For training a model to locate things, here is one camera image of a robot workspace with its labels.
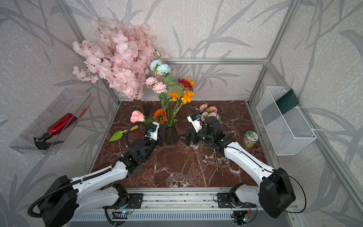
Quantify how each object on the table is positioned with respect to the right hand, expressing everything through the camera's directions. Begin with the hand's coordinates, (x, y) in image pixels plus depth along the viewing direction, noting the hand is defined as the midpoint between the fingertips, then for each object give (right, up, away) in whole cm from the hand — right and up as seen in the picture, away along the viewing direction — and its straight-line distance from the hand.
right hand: (183, 132), depth 76 cm
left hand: (-11, +3, 0) cm, 12 cm away
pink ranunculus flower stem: (+20, -20, +13) cm, 31 cm away
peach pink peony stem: (+20, +12, +32) cm, 39 cm away
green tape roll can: (+42, -6, +13) cm, 44 cm away
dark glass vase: (-9, -4, +14) cm, 17 cm away
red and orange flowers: (-9, +7, 0) cm, 12 cm away
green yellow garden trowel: (-47, -5, +23) cm, 53 cm away
